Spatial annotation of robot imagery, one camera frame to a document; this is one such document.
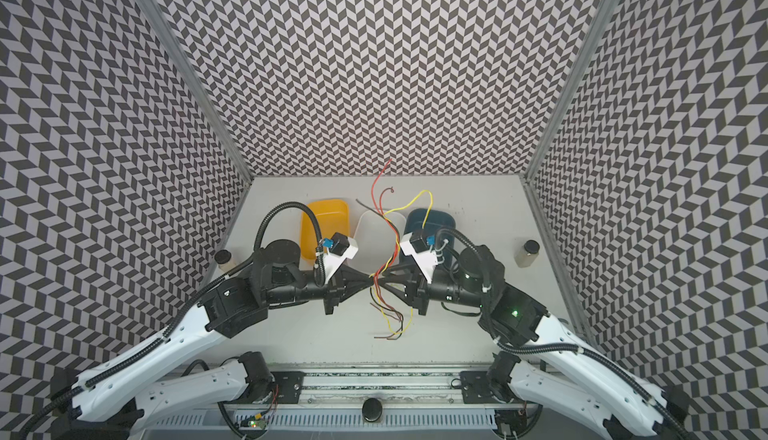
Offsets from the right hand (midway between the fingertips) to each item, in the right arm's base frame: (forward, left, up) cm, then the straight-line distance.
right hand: (384, 278), depth 57 cm
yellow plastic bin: (+35, +20, -26) cm, 48 cm away
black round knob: (-19, +4, -23) cm, 30 cm away
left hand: (+1, +3, -3) cm, 4 cm away
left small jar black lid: (+16, +47, -19) cm, 53 cm away
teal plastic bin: (+36, -15, -30) cm, 49 cm away
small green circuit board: (-21, +30, -29) cm, 46 cm away
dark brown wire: (+1, +1, 0) cm, 1 cm away
